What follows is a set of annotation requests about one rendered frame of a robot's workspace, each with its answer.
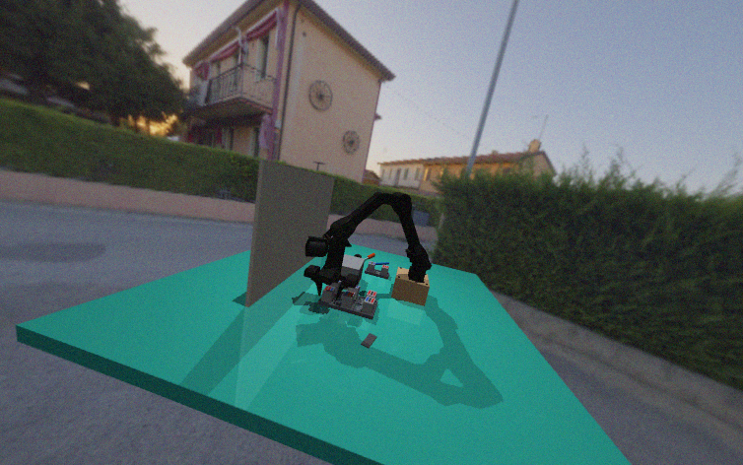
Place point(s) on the grey wall panel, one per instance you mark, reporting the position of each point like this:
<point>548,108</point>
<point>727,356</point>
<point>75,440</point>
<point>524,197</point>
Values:
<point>291,205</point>

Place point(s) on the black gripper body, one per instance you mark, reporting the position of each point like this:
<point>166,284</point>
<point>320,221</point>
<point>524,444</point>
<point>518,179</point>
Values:
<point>349,281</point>

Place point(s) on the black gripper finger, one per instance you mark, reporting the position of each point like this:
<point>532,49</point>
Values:
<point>319,286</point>
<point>341,287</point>

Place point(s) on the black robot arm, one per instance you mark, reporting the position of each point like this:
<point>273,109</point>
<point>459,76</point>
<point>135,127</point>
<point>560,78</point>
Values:
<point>342,229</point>

